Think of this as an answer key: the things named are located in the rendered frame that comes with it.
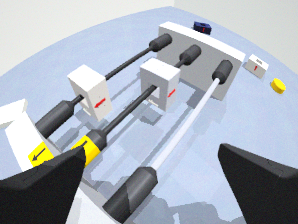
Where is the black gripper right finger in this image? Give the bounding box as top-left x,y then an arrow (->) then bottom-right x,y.
217,143 -> 298,224

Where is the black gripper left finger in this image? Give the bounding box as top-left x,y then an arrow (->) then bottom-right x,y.
0,145 -> 86,224

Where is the yellow short cylinder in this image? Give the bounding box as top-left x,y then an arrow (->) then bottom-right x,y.
271,79 -> 286,93

